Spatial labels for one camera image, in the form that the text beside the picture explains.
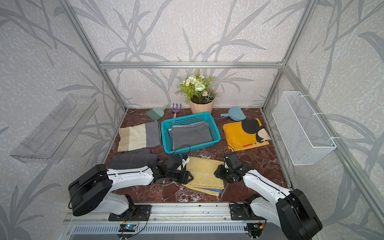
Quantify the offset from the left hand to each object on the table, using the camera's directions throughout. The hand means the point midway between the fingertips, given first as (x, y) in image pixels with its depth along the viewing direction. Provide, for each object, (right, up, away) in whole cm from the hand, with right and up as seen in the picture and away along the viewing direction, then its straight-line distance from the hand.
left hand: (191, 179), depth 82 cm
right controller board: (+33, -21, -8) cm, 40 cm away
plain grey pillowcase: (-5, +22, +18) cm, 29 cm away
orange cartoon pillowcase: (+38, +23, +22) cm, 50 cm away
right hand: (+14, +2, +3) cm, 15 cm away
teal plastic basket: (-18, +30, +17) cm, 39 cm away
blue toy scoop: (+32, +38, +34) cm, 61 cm away
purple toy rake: (-15, +41, +37) cm, 57 cm away
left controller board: (-30, -19, -12) cm, 37 cm away
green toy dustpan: (-30, +38, +34) cm, 59 cm away
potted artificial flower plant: (+2, +51, +8) cm, 52 cm away
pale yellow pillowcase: (+7, +3, +5) cm, 9 cm away
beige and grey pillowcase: (-37, +22, +20) cm, 47 cm away
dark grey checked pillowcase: (-37, +9, +9) cm, 39 cm away
